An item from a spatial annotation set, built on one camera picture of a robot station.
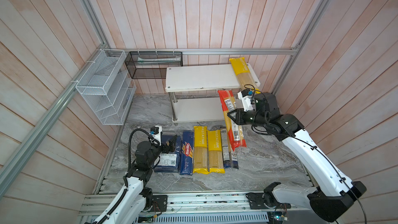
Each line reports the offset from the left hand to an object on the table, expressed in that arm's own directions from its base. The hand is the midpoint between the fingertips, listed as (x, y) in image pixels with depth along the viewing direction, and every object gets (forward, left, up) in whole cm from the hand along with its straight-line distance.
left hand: (169, 136), depth 81 cm
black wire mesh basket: (+50, +16, +10) cm, 54 cm away
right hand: (+3, -29, +17) cm, 34 cm away
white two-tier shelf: (+15, -13, +19) cm, 28 cm away
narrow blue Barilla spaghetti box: (-6, -9, -12) cm, 16 cm away
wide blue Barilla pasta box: (-11, 0, -8) cm, 14 cm away
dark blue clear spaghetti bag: (-7, -31, -12) cm, 34 cm away
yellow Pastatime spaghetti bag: (-2, -17, -12) cm, 21 cm away
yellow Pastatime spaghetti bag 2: (-6, -25, -12) cm, 29 cm away
